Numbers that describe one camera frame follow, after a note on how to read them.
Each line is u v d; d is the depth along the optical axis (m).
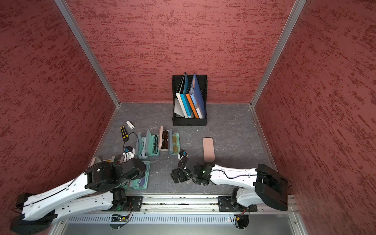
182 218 0.71
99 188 0.45
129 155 0.63
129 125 1.03
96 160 0.82
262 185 0.42
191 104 0.91
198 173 0.60
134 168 0.50
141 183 0.79
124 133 1.00
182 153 0.73
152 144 0.93
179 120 1.04
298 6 0.71
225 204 0.74
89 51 0.88
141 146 0.93
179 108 0.95
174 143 0.94
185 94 0.86
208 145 0.95
